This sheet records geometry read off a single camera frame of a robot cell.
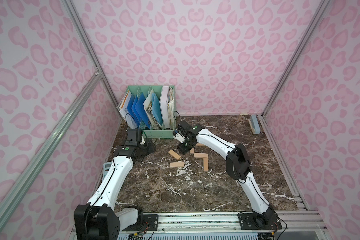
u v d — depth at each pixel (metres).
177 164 0.93
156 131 1.04
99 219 0.39
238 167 0.58
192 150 0.97
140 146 0.66
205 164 0.93
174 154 0.98
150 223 0.72
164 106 0.95
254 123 1.10
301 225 0.73
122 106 0.91
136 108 0.97
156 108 0.95
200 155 0.98
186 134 0.75
